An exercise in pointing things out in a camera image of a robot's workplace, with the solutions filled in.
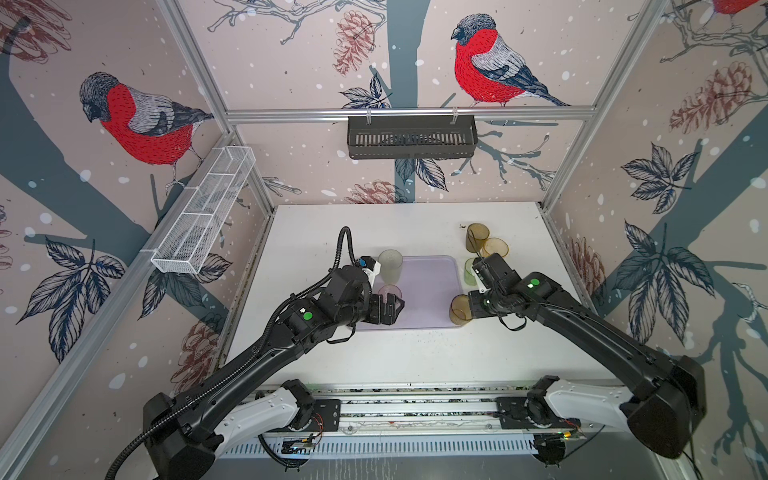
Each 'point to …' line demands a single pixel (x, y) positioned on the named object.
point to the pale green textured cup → (390, 266)
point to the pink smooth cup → (389, 289)
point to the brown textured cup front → (460, 312)
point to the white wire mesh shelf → (200, 208)
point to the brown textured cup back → (477, 233)
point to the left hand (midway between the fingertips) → (390, 303)
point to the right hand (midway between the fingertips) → (469, 308)
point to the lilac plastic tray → (427, 284)
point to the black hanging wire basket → (405, 139)
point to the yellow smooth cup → (495, 245)
